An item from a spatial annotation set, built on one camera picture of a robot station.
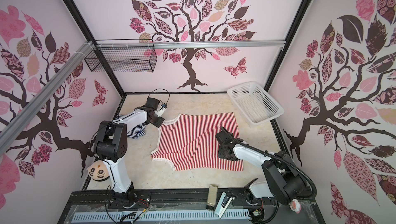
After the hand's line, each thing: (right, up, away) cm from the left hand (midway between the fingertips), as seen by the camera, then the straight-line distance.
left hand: (157, 121), depth 100 cm
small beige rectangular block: (+35, -33, -27) cm, 55 cm away
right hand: (+43, -18, -10) cm, 47 cm away
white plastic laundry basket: (+70, +11, +13) cm, 72 cm away
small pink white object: (+72, -35, -32) cm, 86 cm away
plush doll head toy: (-22, -22, -25) cm, 40 cm away
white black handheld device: (+40, -36, -30) cm, 62 cm away
